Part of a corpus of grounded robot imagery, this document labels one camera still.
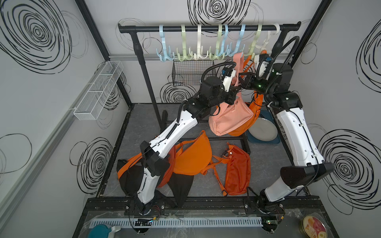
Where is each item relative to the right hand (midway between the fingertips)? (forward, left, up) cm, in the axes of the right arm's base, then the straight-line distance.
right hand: (238, 74), depth 65 cm
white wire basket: (-9, +72, -14) cm, 74 cm away
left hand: (-4, -1, -4) cm, 6 cm away
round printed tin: (-51, -34, -45) cm, 76 cm away
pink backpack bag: (-4, -3, -24) cm, 25 cm away
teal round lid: (-56, +58, -39) cm, 89 cm away
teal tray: (-4, -19, -48) cm, 52 cm away
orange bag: (-19, +20, -46) cm, 54 cm away
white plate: (+3, -28, -46) cm, 54 cm away
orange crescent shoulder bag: (-2, -14, -19) cm, 23 cm away
